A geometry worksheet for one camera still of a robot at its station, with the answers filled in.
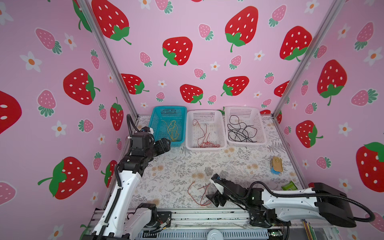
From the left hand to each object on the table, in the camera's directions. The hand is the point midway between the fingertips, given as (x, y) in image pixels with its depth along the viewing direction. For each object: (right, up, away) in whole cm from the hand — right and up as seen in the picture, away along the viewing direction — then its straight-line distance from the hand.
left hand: (164, 142), depth 76 cm
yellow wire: (-2, +6, +34) cm, 35 cm away
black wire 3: (+51, +4, +32) cm, 61 cm away
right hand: (+23, -26, +1) cm, 35 cm away
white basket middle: (+23, +6, +34) cm, 42 cm away
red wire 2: (+25, -5, +26) cm, 36 cm away
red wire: (+22, -34, +3) cm, 40 cm away
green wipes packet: (+71, -26, +9) cm, 76 cm away
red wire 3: (+14, +13, +38) cm, 42 cm away
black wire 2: (+58, +2, +31) cm, 66 cm away
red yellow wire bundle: (-2, +6, +34) cm, 35 cm away
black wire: (+48, +11, +40) cm, 63 cm away
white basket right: (+54, +9, +38) cm, 66 cm away
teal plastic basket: (-4, +12, +36) cm, 38 cm away
